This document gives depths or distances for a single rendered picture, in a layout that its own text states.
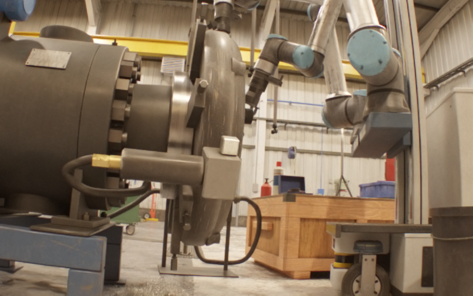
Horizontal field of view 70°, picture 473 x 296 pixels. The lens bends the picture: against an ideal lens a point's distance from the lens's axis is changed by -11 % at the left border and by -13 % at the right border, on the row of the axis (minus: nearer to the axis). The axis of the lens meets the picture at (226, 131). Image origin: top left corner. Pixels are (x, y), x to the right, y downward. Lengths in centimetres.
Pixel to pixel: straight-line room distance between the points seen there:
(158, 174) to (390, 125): 86
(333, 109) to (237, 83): 106
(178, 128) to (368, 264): 81
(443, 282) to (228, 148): 65
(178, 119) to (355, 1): 79
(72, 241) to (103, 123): 34
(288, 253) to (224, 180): 125
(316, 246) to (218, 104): 136
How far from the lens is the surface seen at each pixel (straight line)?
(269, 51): 156
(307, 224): 215
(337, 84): 207
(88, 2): 1304
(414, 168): 157
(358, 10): 145
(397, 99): 146
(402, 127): 142
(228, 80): 103
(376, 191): 257
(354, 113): 196
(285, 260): 210
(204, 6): 119
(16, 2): 128
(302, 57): 148
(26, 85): 115
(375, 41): 133
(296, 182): 233
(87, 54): 120
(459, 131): 154
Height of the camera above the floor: 33
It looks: 13 degrees up
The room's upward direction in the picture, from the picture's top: 4 degrees clockwise
